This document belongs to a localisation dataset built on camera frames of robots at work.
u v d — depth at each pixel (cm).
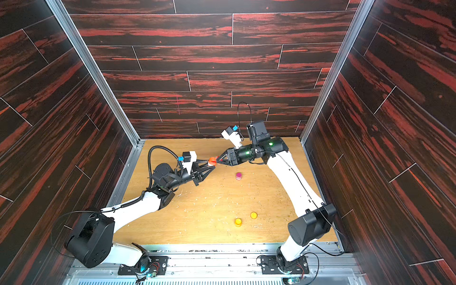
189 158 63
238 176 99
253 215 88
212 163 69
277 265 73
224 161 65
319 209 42
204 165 73
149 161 69
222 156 65
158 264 72
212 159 70
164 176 60
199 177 68
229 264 75
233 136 64
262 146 52
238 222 84
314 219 41
